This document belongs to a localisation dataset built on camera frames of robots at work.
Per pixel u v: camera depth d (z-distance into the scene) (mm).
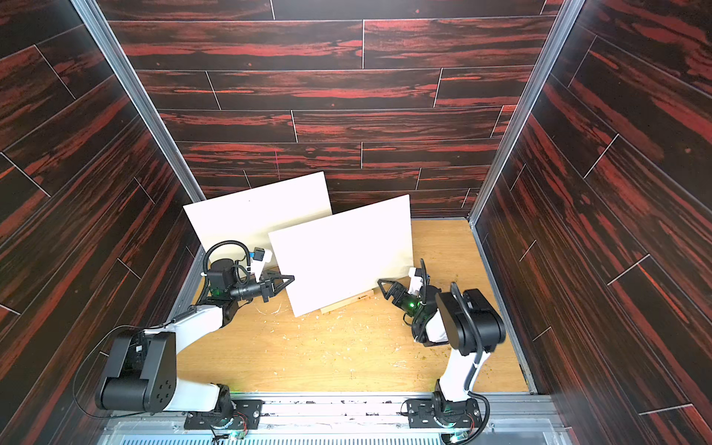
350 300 908
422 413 733
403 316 843
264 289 734
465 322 467
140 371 913
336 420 733
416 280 863
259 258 738
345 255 776
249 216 863
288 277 797
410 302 822
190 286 1038
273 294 770
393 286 837
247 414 734
